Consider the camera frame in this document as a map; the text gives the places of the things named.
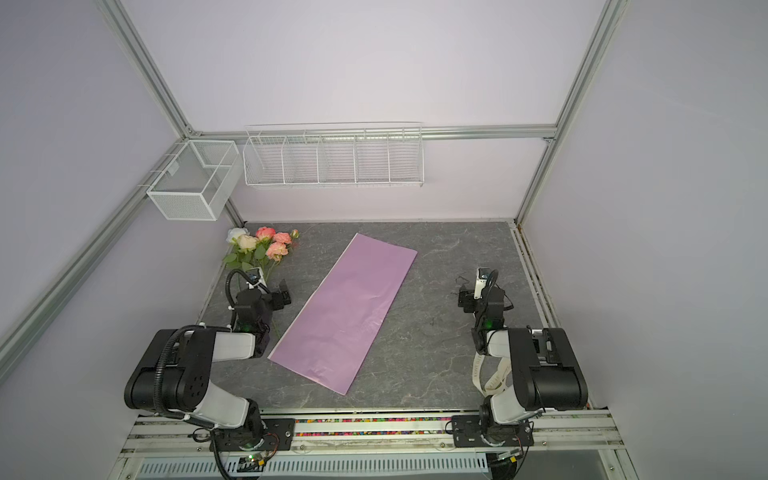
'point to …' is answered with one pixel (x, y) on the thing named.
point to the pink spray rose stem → (279, 248)
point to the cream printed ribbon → (497, 383)
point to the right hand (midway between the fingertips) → (481, 287)
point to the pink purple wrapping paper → (339, 317)
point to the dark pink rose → (265, 235)
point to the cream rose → (245, 243)
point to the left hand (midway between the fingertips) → (271, 284)
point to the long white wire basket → (335, 154)
